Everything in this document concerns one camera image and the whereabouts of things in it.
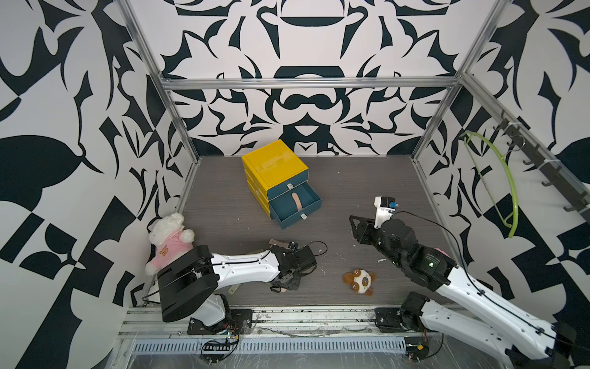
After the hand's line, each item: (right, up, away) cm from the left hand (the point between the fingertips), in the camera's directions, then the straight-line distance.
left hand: (291, 277), depth 83 cm
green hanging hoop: (+65, +29, -7) cm, 72 cm away
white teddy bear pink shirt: (-43, +14, 0) cm, 45 cm away
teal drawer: (+1, +25, +10) cm, 27 cm away
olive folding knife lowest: (-20, -3, -3) cm, 20 cm away
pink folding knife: (+2, +26, +11) cm, 28 cm away
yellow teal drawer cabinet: (-5, +36, +1) cm, 36 cm away
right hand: (+20, +23, -10) cm, 32 cm away
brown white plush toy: (+24, 0, -4) cm, 24 cm away
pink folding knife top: (-5, +10, +7) cm, 13 cm away
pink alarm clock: (+58, +7, +6) cm, 59 cm away
